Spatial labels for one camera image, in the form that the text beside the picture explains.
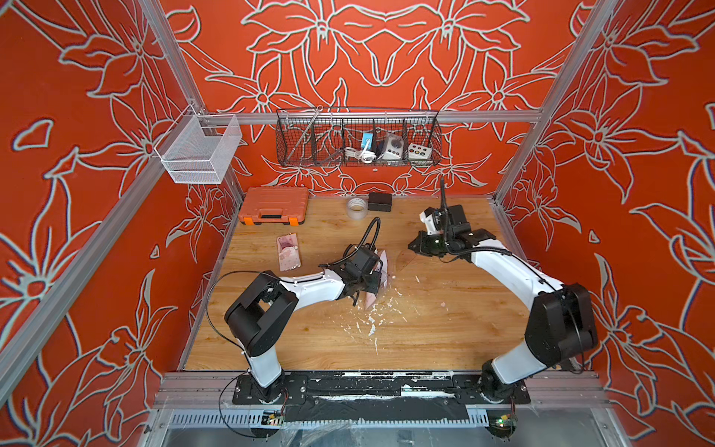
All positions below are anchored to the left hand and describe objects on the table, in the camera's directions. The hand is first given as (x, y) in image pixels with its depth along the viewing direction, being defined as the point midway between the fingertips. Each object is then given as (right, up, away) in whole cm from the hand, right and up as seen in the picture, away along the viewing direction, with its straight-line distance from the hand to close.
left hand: (377, 277), depth 91 cm
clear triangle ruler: (+8, +7, -4) cm, 11 cm away
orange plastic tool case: (-36, +25, +20) cm, 48 cm away
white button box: (+14, +43, +4) cm, 46 cm away
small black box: (+3, +27, +22) cm, 35 cm away
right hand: (+8, +12, -6) cm, 15 cm away
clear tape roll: (-7, +24, +23) cm, 34 cm away
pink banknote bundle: (-32, +7, +9) cm, 34 cm away
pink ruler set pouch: (-3, -5, -7) cm, 9 cm away
